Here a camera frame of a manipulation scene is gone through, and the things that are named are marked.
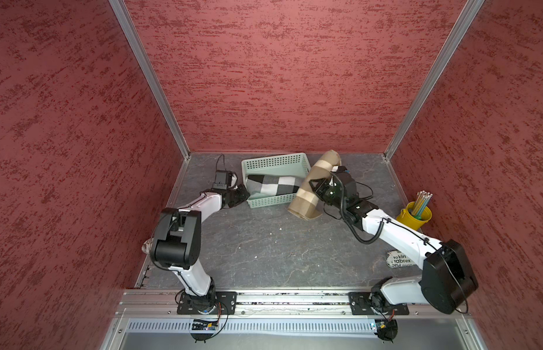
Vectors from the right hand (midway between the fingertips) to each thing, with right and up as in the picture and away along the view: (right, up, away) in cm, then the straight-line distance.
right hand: (307, 186), depth 83 cm
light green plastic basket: (-7, +9, +30) cm, 32 cm away
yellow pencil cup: (+41, -13, +4) cm, 43 cm away
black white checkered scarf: (-19, -1, +17) cm, 26 cm away
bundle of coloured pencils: (+45, -5, 0) cm, 46 cm away
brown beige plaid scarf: (-2, -6, -6) cm, 9 cm away
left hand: (-24, -6, +12) cm, 28 cm away
